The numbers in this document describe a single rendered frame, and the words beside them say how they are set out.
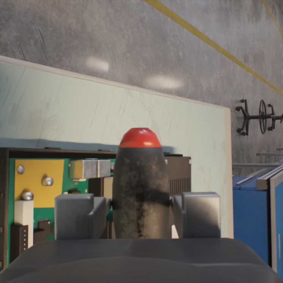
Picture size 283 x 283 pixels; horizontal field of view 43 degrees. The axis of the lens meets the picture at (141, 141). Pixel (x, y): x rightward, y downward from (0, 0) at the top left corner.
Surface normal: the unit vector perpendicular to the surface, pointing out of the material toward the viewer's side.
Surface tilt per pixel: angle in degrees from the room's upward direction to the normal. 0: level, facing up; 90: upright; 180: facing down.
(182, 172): 0
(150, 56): 0
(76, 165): 90
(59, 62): 0
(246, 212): 90
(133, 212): 76
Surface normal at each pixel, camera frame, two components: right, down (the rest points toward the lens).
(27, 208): 0.88, -0.02
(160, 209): 0.64, 0.05
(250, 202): -0.47, 0.02
